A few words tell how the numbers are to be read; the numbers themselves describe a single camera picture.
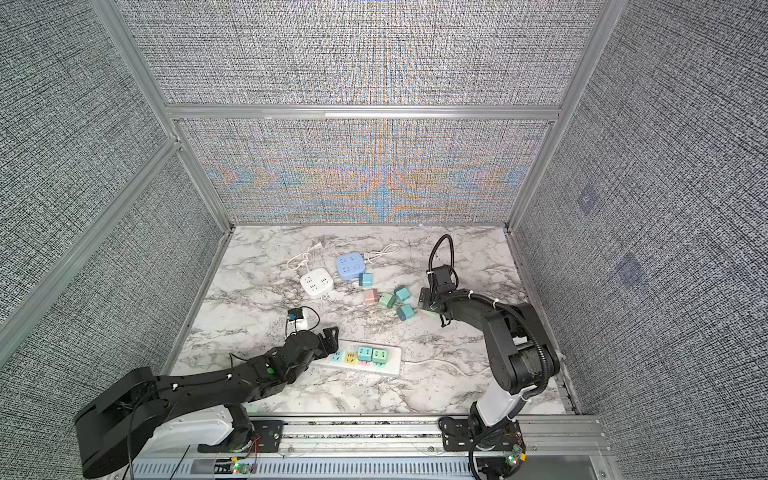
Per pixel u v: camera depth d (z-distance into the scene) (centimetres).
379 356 80
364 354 80
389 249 113
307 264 106
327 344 76
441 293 75
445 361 86
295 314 76
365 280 100
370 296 99
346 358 84
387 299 97
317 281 101
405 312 93
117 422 42
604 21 71
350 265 104
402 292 98
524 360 46
